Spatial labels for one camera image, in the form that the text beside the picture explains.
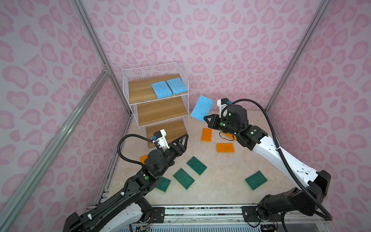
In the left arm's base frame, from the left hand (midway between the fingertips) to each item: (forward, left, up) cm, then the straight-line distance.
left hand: (187, 135), depth 66 cm
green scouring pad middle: (-9, +3, -31) cm, 32 cm away
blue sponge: (+13, -8, +4) cm, 16 cm away
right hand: (+9, -8, +3) cm, 12 cm away
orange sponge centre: (+10, -24, -30) cm, 40 cm away
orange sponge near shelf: (+20, -13, -29) cm, 38 cm away
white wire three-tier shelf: (+22, +9, -8) cm, 25 cm away
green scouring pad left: (-12, +15, -31) cm, 36 cm away
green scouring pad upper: (-1, -5, -32) cm, 32 cm away
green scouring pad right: (-11, -39, -31) cm, 51 cm away
